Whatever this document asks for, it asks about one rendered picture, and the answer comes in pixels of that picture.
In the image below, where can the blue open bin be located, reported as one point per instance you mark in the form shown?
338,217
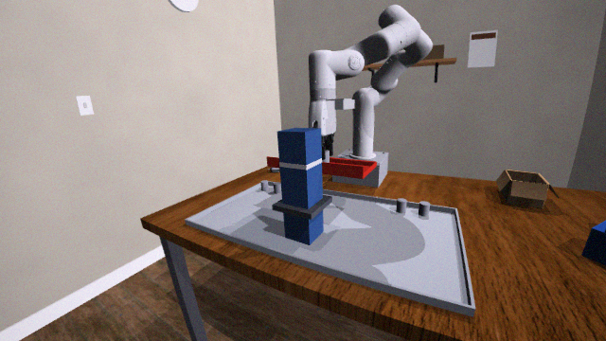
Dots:
595,247

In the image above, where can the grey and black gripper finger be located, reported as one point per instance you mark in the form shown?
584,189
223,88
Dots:
329,143
315,125

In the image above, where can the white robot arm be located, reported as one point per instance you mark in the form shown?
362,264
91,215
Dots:
399,31

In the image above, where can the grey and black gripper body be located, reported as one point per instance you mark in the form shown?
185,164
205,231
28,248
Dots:
323,112

